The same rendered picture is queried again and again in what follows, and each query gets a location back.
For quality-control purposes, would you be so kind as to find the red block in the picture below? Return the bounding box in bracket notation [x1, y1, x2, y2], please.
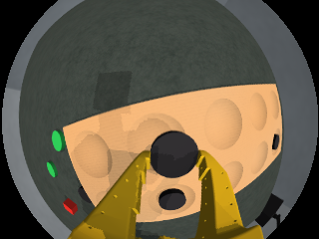
[63, 198, 78, 215]

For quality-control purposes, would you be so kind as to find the green disc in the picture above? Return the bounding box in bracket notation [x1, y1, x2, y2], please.
[52, 130, 66, 151]
[47, 161, 58, 177]

